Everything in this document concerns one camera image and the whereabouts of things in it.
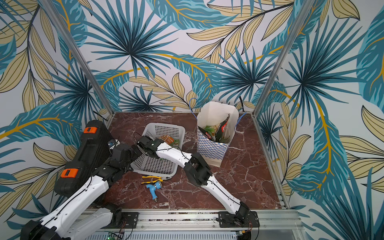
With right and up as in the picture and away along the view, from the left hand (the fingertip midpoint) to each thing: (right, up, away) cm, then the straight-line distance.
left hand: (132, 152), depth 82 cm
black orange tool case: (-14, +7, -9) cm, 18 cm away
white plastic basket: (+6, -9, +9) cm, 14 cm away
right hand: (+15, +3, +15) cm, 21 cm away
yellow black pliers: (+14, -16, +4) cm, 22 cm away
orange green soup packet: (+17, +5, +17) cm, 25 cm away
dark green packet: (+41, +10, -2) cm, 42 cm away
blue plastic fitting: (+11, -20, 0) cm, 22 cm away
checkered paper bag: (+44, +23, +15) cm, 52 cm away
